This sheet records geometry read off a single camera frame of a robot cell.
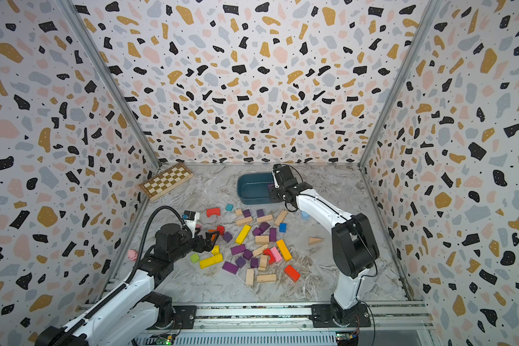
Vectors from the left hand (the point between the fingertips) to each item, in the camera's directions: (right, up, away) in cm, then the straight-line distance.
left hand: (211, 230), depth 83 cm
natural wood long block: (+27, +2, +17) cm, 32 cm away
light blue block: (+39, +3, +17) cm, 42 cm away
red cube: (+1, -2, +12) cm, 13 cm away
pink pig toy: (-32, -10, +3) cm, 34 cm away
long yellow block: (+10, -4, +12) cm, 16 cm away
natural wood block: (+21, -18, -1) cm, 28 cm away
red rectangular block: (+31, -16, -1) cm, 35 cm away
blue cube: (+28, -2, +14) cm, 31 cm away
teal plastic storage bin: (+13, +16, +30) cm, 36 cm away
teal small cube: (+3, +7, +20) cm, 22 cm away
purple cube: (+4, -5, +10) cm, 11 cm away
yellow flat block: (-1, -13, +3) cm, 13 cm away
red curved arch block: (+21, -10, +5) cm, 24 cm away
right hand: (+25, +15, +10) cm, 30 cm away
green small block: (-8, -12, +4) cm, 15 cm away
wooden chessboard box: (-35, +17, +26) cm, 47 cm away
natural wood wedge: (+41, -6, +9) cm, 42 cm away
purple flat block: (+7, -15, +3) cm, 17 cm away
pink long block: (+25, -11, +5) cm, 28 cm away
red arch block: (-5, +5, +20) cm, 21 cm away
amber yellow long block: (+28, -10, +7) cm, 31 cm away
